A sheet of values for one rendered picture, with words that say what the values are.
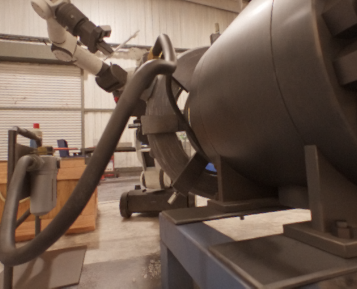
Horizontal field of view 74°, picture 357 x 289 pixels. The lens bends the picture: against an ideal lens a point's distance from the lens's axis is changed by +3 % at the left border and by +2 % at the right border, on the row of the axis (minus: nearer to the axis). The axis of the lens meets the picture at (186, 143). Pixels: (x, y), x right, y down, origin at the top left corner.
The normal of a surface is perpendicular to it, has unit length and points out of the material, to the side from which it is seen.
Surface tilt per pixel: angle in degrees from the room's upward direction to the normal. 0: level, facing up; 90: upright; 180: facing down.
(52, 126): 90
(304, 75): 104
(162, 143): 90
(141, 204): 90
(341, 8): 120
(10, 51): 90
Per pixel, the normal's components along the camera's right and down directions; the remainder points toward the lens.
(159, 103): 0.33, -0.09
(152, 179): -0.10, 0.29
